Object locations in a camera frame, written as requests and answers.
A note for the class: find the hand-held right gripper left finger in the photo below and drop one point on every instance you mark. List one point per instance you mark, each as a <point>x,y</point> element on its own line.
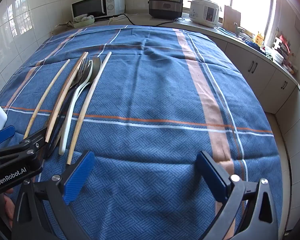
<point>80,177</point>

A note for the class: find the blue plaid tablecloth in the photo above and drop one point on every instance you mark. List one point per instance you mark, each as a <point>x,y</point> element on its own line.
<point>152,92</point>

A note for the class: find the white pressure cooker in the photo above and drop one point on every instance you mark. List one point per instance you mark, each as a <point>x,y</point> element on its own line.
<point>205,11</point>

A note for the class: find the person's left hand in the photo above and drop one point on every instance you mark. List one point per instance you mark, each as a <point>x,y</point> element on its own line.
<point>10,206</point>

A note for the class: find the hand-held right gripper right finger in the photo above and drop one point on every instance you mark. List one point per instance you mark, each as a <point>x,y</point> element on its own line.
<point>211,177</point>

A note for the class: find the black rice cooker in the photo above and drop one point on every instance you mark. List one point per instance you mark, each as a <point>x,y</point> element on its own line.
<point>165,5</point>

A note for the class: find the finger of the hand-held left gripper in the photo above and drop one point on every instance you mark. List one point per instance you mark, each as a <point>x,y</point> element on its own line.
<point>2,134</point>
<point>33,141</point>

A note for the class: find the white microwave oven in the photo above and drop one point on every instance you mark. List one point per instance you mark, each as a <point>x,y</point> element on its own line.
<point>97,5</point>

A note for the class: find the group of spice jars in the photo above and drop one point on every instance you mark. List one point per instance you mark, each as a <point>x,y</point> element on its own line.
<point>283,52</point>

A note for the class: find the metal faucet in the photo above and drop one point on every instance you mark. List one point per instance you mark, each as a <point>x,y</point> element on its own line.
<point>237,27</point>

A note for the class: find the beige lower kitchen cabinets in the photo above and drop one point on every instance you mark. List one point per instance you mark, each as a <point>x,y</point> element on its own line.
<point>272,85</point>

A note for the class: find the white plastic spoon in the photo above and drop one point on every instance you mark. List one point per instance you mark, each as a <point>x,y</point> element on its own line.
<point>67,127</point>

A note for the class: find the silver metal spoon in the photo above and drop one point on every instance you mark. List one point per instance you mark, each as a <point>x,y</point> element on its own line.
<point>97,67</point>

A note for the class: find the yellow packet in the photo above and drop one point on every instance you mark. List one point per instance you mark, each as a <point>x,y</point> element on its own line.
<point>259,38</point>

